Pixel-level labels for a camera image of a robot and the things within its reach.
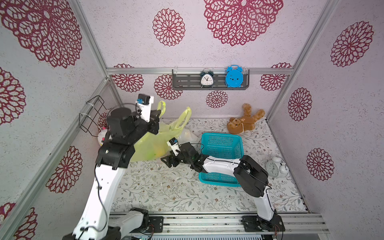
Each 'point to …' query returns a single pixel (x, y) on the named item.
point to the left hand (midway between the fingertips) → (158, 112)
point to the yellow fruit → (160, 152)
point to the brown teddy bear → (236, 126)
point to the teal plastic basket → (226, 146)
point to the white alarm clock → (276, 168)
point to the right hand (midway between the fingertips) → (164, 154)
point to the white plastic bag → (187, 136)
